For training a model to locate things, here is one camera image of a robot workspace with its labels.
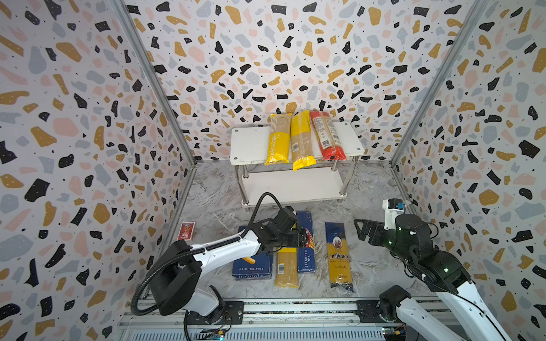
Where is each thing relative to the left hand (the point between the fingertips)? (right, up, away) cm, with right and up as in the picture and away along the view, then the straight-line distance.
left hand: (304, 237), depth 82 cm
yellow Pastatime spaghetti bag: (-10, +33, -5) cm, 35 cm away
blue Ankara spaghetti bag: (+14, -13, 0) cm, 19 cm away
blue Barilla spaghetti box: (+1, -8, +2) cm, 8 cm away
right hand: (+19, +8, -12) cm, 24 cm away
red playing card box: (-51, 0, +11) cm, 52 cm away
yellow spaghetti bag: (-7, -12, +1) cm, 14 cm away
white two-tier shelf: (-5, +21, +29) cm, 36 cm away
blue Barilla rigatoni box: (-16, -11, -4) cm, 19 cm away
